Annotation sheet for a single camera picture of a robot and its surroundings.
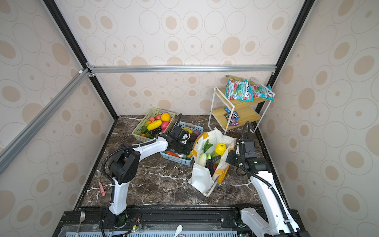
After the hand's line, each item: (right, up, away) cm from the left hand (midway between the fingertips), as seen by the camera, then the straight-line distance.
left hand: (195, 149), depth 91 cm
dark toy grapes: (-29, +11, +14) cm, 34 cm away
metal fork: (-58, -33, -17) cm, 69 cm away
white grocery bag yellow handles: (+2, -15, -10) cm, 18 cm away
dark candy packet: (+24, +18, +1) cm, 30 cm away
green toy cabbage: (+11, -2, -3) cm, 12 cm away
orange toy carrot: (-17, -2, +3) cm, 17 cm away
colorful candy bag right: (+38, +34, -8) cm, 51 cm away
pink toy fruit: (-22, +16, +15) cm, 31 cm away
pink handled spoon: (-59, -14, -4) cm, 60 cm away
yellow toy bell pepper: (+14, +2, -8) cm, 16 cm away
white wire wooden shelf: (+36, +26, +13) cm, 47 cm away
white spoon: (-9, -36, -21) cm, 42 cm away
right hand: (+19, -2, -13) cm, 22 cm away
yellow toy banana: (-29, +16, +14) cm, 36 cm away
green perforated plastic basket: (-35, +26, +25) cm, 50 cm away
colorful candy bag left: (+23, +34, -10) cm, 42 cm away
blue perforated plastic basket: (-9, -6, -1) cm, 11 cm away
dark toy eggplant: (+8, -7, -8) cm, 13 cm away
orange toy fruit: (-22, +22, +18) cm, 36 cm away
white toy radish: (+4, -3, -6) cm, 8 cm away
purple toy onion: (-1, +8, +5) cm, 10 cm away
